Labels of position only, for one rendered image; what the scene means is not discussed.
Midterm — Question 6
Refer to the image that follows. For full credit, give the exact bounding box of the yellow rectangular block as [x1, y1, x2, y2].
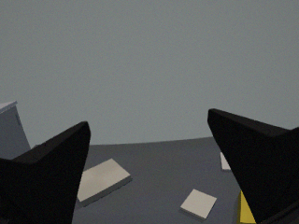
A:
[236, 190, 257, 224]

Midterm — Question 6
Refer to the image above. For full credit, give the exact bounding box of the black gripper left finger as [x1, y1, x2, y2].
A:
[0, 120, 91, 224]

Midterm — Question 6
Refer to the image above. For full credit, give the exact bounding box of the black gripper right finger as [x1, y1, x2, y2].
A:
[206, 108, 299, 224]

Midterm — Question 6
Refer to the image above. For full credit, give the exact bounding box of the beige flat slab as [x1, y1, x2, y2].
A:
[180, 189, 217, 220]

